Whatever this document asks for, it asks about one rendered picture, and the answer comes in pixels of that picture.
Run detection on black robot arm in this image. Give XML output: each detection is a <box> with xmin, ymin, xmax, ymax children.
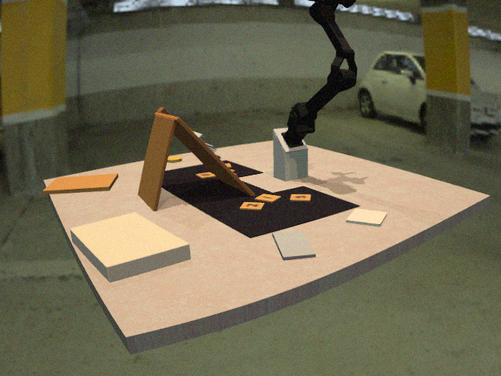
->
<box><xmin>281</xmin><ymin>0</ymin><xmax>358</xmax><ymax>148</ymax></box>

